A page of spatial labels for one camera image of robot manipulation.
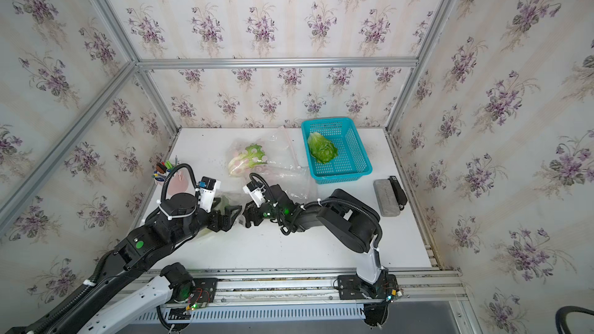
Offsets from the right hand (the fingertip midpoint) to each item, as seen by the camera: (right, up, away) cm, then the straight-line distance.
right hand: (242, 214), depth 82 cm
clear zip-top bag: (+7, +22, +26) cm, 35 cm away
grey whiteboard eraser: (+56, +4, +11) cm, 58 cm away
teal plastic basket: (+45, +18, +25) cm, 55 cm away
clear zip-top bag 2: (+20, +10, +14) cm, 26 cm away
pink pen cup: (-27, +10, +10) cm, 31 cm away
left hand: (0, +6, -11) cm, 13 cm away
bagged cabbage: (0, +20, +16) cm, 26 cm away
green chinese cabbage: (+31, +23, +17) cm, 42 cm away
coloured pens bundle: (-34, +16, +8) cm, 38 cm away
